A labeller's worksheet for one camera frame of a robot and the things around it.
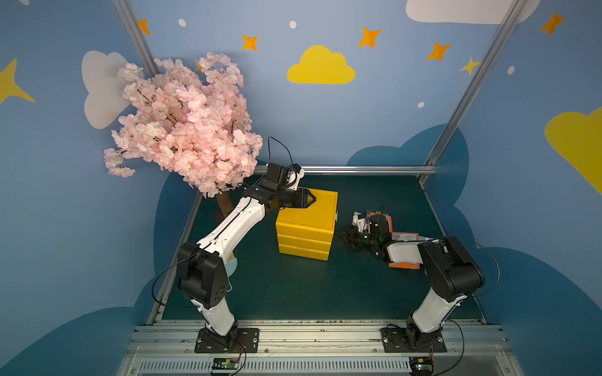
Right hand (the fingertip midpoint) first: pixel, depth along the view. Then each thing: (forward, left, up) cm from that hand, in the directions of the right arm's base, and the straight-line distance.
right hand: (338, 233), depth 93 cm
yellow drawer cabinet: (-9, +12, +14) cm, 20 cm away
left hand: (+4, +11, +17) cm, 21 cm away
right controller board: (-42, -26, -10) cm, 50 cm away
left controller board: (-45, +36, -7) cm, 58 cm away
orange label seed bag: (+5, -27, -8) cm, 28 cm away
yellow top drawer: (+1, +2, +11) cm, 11 cm away
